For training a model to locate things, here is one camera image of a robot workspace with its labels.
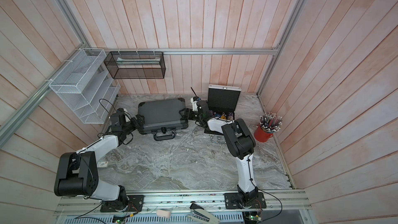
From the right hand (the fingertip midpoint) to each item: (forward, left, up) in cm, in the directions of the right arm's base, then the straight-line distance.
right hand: (183, 112), depth 98 cm
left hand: (-8, +26, +1) cm, 27 cm away
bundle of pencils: (-10, -51, +5) cm, 52 cm away
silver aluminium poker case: (+6, -26, +4) cm, 27 cm away
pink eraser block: (-54, +5, -7) cm, 55 cm away
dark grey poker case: (-5, +12, +1) cm, 14 cm away
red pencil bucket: (-16, -47, -1) cm, 50 cm away
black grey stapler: (-53, -11, -7) cm, 55 cm away
